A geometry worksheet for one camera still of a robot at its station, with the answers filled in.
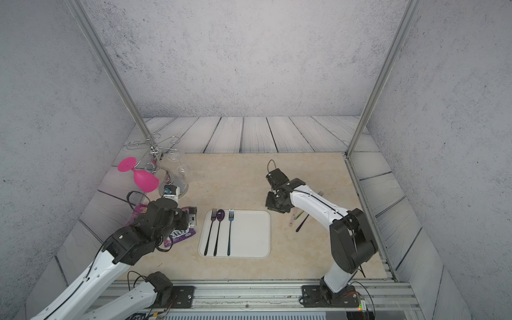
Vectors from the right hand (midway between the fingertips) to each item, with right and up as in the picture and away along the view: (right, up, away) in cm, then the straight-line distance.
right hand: (271, 206), depth 87 cm
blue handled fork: (-18, -6, +7) cm, 21 cm away
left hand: (-30, +2, -14) cm, 34 cm away
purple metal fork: (-27, -7, +7) cm, 28 cm away
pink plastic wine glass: (-55, +11, 0) cm, 56 cm away
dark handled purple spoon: (+15, -9, +6) cm, 18 cm away
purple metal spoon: (-23, -6, +6) cm, 25 cm away
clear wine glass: (-39, +15, +4) cm, 42 cm away
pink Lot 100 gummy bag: (-59, -2, +4) cm, 59 cm away
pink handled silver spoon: (+6, +4, -27) cm, 28 cm away
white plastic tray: (-9, -13, +2) cm, 16 cm away
